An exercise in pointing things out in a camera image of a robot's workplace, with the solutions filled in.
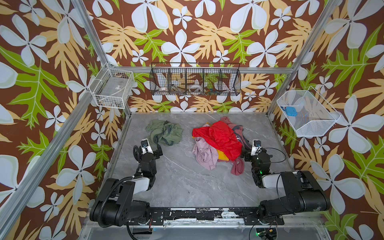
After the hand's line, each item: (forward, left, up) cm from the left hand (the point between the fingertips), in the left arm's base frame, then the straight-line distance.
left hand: (147, 144), depth 87 cm
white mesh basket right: (+9, -92, +16) cm, 94 cm away
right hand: (+1, -63, -3) cm, 63 cm away
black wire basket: (+39, -28, +18) cm, 52 cm away
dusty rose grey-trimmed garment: (-9, -55, -11) cm, 57 cm away
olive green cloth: (+13, -8, -6) cm, 17 cm away
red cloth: (+4, -44, +2) cm, 44 cm away
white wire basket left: (+24, +20, +22) cm, 38 cm away
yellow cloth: (-4, -45, -7) cm, 45 cm away
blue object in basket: (+14, -85, +14) cm, 87 cm away
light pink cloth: (-2, -36, -9) cm, 37 cm away
